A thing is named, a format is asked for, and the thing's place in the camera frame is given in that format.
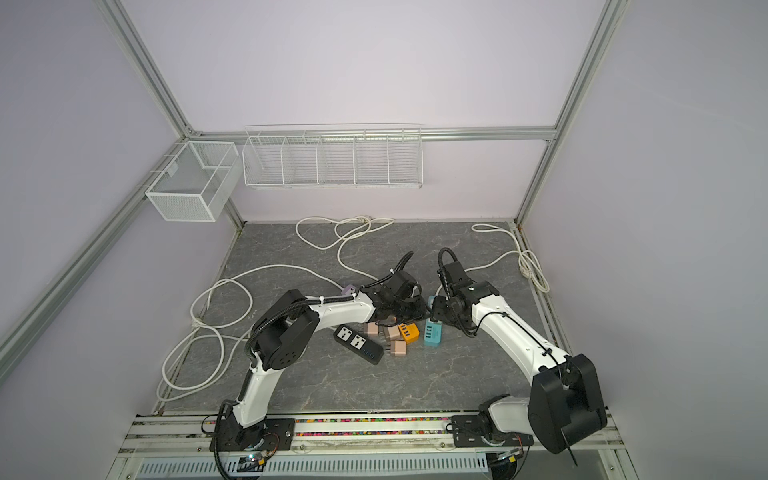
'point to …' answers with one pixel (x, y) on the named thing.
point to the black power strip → (359, 343)
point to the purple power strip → (348, 290)
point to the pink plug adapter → (372, 328)
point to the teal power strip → (433, 332)
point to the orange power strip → (410, 332)
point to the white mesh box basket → (196, 182)
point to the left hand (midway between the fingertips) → (434, 319)
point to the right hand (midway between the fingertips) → (444, 317)
